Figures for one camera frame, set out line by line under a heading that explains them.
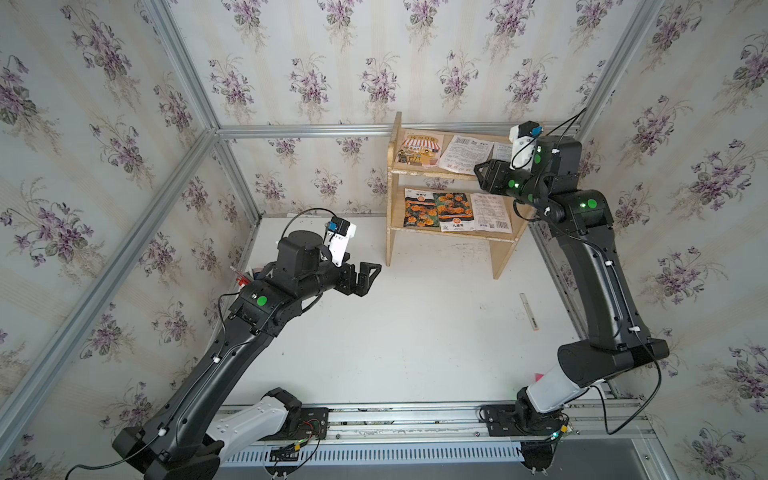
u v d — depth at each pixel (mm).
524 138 552
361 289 573
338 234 546
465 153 767
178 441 358
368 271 566
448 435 729
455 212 928
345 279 563
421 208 930
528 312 930
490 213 911
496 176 572
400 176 736
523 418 661
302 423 729
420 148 778
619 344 406
